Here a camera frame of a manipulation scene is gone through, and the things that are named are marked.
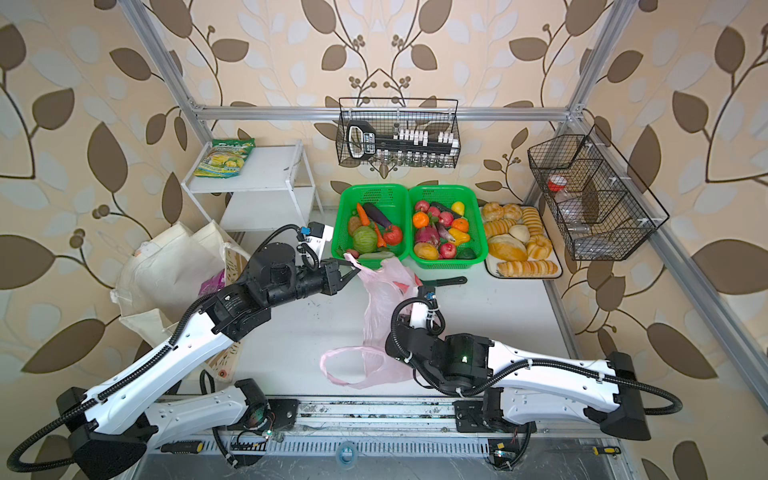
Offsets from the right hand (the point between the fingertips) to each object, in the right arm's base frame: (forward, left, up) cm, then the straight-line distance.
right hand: (396, 323), depth 70 cm
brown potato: (+45, +14, -14) cm, 50 cm away
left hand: (+7, +7, +15) cm, 17 cm away
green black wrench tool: (+23, -17, -19) cm, 34 cm away
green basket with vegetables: (+45, +7, -14) cm, 47 cm away
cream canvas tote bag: (+16, +63, -2) cm, 65 cm away
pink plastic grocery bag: (+6, +2, +7) cm, 10 cm away
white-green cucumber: (+32, +6, -15) cm, 36 cm away
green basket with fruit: (+42, -20, -14) cm, 48 cm away
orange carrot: (+51, +11, -15) cm, 54 cm away
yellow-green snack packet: (+44, +48, +16) cm, 67 cm away
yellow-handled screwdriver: (-25, -49, -19) cm, 58 cm away
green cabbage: (+35, +9, -11) cm, 38 cm away
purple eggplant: (+52, +6, -16) cm, 54 cm away
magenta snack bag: (+18, +53, -9) cm, 57 cm away
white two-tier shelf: (+33, +33, +13) cm, 49 cm away
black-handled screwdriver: (-21, +50, -17) cm, 57 cm away
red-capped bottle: (+32, -45, +14) cm, 57 cm away
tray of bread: (+34, -44, -14) cm, 58 cm away
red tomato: (+37, 0, -11) cm, 39 cm away
